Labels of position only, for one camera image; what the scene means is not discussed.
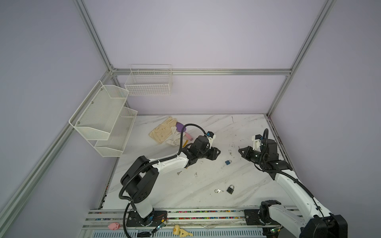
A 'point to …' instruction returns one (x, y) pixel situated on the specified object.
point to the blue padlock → (228, 162)
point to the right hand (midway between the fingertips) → (238, 149)
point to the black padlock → (229, 190)
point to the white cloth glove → (175, 138)
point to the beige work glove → (160, 133)
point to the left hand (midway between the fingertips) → (217, 152)
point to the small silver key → (218, 191)
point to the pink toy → (114, 226)
